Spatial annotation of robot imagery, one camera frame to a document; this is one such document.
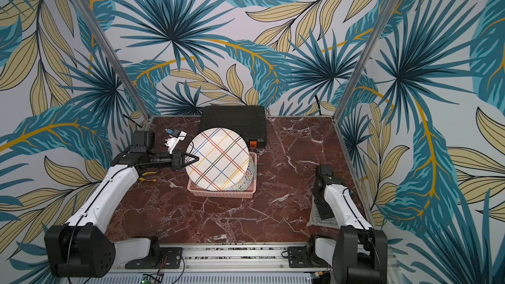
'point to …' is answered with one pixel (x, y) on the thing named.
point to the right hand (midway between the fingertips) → (320, 201)
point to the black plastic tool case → (248, 121)
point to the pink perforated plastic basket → (199, 191)
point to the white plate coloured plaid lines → (223, 159)
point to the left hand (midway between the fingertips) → (195, 161)
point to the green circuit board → (152, 278)
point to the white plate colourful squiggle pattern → (246, 181)
